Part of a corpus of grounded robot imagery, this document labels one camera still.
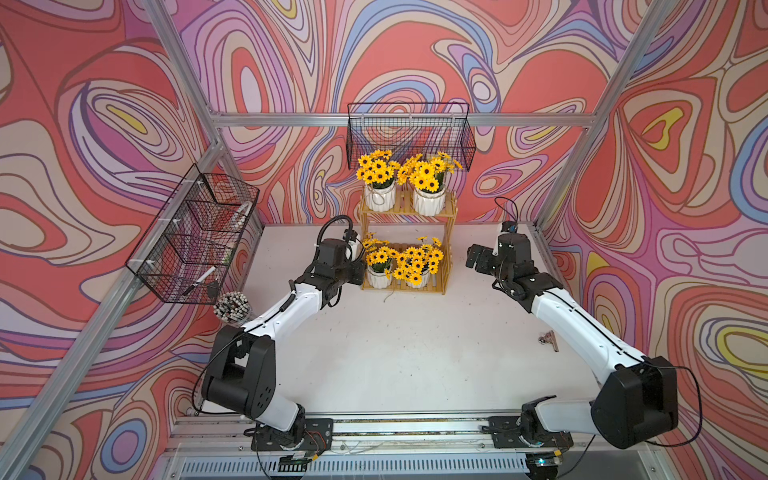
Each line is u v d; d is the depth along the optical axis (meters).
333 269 0.67
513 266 0.62
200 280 0.73
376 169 0.75
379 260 0.87
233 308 0.77
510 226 0.72
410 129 0.96
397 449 0.73
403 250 0.89
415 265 0.86
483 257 0.74
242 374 0.44
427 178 0.73
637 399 0.40
